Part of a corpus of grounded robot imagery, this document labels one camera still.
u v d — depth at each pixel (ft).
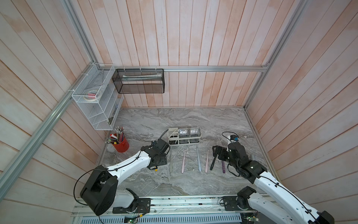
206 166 2.87
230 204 2.39
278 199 1.53
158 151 2.18
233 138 2.30
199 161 2.94
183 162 2.91
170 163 2.90
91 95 2.36
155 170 2.81
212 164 2.88
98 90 2.56
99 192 1.36
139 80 3.39
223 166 2.88
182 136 3.30
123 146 2.90
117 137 2.84
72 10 2.25
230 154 2.04
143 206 2.40
